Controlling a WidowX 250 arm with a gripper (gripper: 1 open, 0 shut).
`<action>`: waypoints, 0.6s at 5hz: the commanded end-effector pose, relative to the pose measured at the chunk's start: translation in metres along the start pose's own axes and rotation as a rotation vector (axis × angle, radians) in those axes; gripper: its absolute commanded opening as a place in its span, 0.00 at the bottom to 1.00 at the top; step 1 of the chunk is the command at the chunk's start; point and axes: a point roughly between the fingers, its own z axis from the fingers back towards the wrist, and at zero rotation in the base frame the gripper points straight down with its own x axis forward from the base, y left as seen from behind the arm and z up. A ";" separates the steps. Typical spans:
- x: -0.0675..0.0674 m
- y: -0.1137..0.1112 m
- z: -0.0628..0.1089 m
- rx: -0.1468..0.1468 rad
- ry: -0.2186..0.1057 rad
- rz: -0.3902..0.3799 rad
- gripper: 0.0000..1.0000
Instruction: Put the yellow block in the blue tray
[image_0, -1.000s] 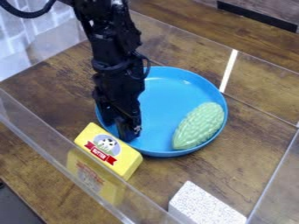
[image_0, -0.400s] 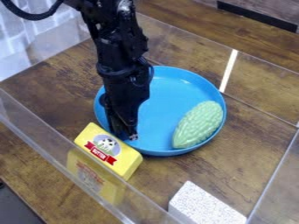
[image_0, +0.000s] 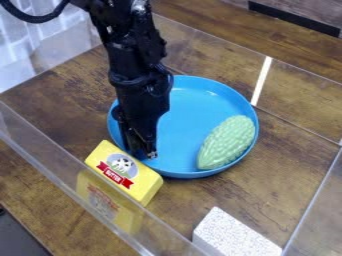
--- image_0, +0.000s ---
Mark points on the yellow butter block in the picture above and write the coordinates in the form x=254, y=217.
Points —
x=124, y=171

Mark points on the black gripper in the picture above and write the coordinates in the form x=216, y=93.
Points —
x=143, y=98

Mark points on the white speckled foam block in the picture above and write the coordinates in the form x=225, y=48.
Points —
x=223, y=236

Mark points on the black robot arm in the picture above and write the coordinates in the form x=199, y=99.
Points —
x=129, y=37

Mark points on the blue round tray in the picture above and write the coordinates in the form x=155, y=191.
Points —
x=200, y=104

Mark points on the green bitter melon toy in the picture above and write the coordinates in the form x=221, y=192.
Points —
x=225, y=142

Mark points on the clear acrylic enclosure wall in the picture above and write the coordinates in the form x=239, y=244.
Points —
x=282, y=190

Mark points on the dark baseboard strip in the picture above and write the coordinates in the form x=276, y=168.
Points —
x=294, y=19

